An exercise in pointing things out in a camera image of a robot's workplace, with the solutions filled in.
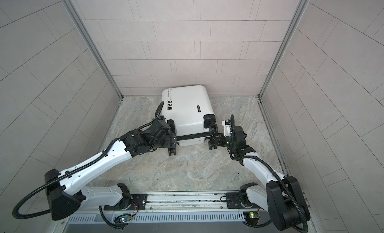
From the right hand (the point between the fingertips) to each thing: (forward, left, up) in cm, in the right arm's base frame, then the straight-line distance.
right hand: (212, 136), depth 84 cm
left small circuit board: (-35, +42, -6) cm, 55 cm away
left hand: (-5, +20, +8) cm, 22 cm away
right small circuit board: (-37, -14, -12) cm, 42 cm away
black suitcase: (+12, +13, +13) cm, 22 cm away
